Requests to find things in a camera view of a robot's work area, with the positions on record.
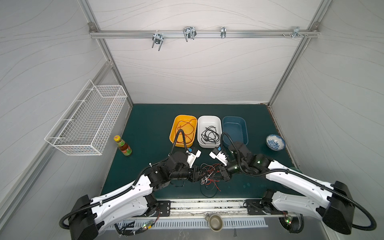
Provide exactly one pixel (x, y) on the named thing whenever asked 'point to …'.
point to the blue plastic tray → (236, 128)
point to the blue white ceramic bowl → (275, 142)
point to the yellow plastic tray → (188, 124)
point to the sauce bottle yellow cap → (121, 143)
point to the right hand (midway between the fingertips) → (212, 173)
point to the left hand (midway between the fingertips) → (208, 172)
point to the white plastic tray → (204, 121)
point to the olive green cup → (215, 222)
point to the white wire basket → (84, 124)
